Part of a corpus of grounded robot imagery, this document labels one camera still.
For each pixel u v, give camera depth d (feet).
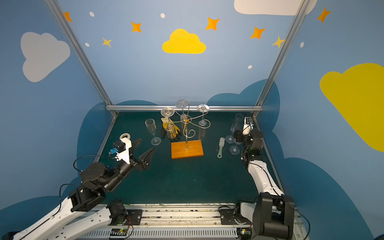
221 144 3.35
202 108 2.62
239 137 2.50
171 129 2.95
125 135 3.53
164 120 3.75
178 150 3.22
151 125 2.91
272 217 1.33
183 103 2.63
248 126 2.26
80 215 1.49
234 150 3.31
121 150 1.55
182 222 2.41
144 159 1.69
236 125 3.14
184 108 2.61
